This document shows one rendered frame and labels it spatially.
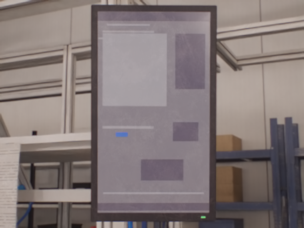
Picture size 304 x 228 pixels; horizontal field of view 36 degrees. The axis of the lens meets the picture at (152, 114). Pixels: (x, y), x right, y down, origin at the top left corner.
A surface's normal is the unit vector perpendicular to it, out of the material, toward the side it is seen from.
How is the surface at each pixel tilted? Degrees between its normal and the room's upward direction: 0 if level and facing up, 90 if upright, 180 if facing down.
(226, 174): 90
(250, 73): 90
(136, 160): 101
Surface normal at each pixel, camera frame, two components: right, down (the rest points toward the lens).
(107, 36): 0.02, 0.01
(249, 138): -0.40, -0.16
